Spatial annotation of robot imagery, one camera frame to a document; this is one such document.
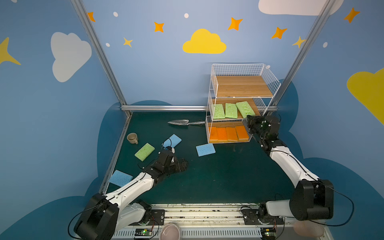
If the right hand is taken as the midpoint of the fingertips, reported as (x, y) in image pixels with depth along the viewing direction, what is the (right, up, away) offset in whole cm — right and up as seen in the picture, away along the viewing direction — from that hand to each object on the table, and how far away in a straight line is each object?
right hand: (248, 111), depth 81 cm
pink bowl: (-42, -61, -9) cm, 75 cm away
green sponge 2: (0, +2, +5) cm, 5 cm away
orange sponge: (+4, -13, +23) cm, 27 cm away
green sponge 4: (-64, -24, +17) cm, 70 cm away
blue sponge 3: (-74, -38, +4) cm, 83 cm away
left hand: (-37, -30, +4) cm, 48 cm away
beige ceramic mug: (-74, -16, +22) cm, 79 cm away
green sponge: (-8, +1, +6) cm, 10 cm away
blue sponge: (-44, -18, +23) cm, 53 cm away
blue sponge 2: (-23, -24, +17) cm, 37 cm away
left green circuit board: (-55, -60, -11) cm, 82 cm away
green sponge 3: (-16, 0, +4) cm, 16 cm away
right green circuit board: (+6, -61, -10) cm, 62 cm away
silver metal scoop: (-38, -5, +34) cm, 51 cm away
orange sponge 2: (-17, -14, +25) cm, 33 cm away
